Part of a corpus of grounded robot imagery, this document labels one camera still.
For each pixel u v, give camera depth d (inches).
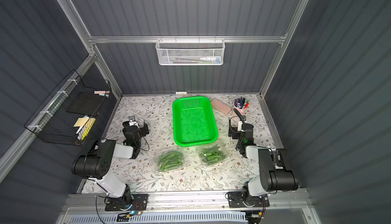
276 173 17.5
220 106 43.2
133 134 29.0
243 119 32.6
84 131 24.3
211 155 32.3
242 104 38.7
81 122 28.0
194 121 41.5
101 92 33.2
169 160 33.0
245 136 28.3
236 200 28.7
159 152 34.4
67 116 28.8
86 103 30.9
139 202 28.4
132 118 32.6
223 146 36.7
